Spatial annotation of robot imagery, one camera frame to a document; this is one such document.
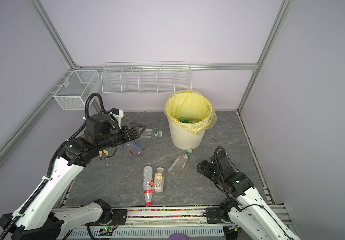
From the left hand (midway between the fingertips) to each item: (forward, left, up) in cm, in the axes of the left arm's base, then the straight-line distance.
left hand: (139, 132), depth 65 cm
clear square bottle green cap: (0, -18, -32) cm, 37 cm away
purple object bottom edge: (-37, -15, -35) cm, 52 cm away
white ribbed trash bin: (+9, -20, -22) cm, 31 cm away
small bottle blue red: (+11, +12, -32) cm, 36 cm away
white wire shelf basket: (+49, +1, -4) cm, 49 cm away
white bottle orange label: (-11, -6, -29) cm, 32 cm away
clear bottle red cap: (-13, 0, -31) cm, 33 cm away
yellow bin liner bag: (+30, -29, -14) cm, 44 cm away
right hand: (-10, -29, -21) cm, 38 cm away
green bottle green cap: (+20, -23, -17) cm, 35 cm away
